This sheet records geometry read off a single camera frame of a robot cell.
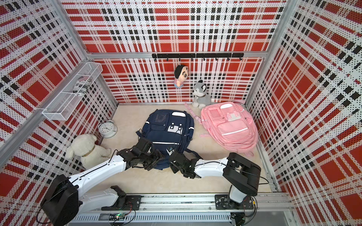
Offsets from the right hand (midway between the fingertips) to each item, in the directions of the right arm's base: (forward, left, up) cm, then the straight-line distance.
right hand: (175, 159), depth 86 cm
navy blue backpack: (+22, +5, -1) cm, 23 cm away
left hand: (-2, +6, +3) cm, 7 cm away
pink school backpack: (+25, -39, -1) cm, 46 cm away
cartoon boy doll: (+46, -4, +31) cm, 55 cm away
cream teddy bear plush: (+2, +50, +14) cm, 52 cm away
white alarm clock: (+22, +51, 0) cm, 55 cm away
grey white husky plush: (+47, -18, +5) cm, 51 cm away
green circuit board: (-28, +26, -2) cm, 39 cm away
